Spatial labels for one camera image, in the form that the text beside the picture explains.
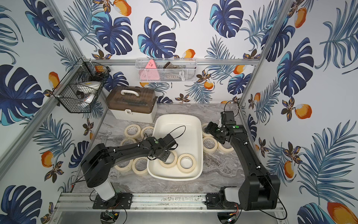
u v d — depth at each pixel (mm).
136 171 828
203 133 966
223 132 581
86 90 812
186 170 829
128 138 956
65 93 754
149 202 758
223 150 919
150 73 901
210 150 914
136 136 979
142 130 1002
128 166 827
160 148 630
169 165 833
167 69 925
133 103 939
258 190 399
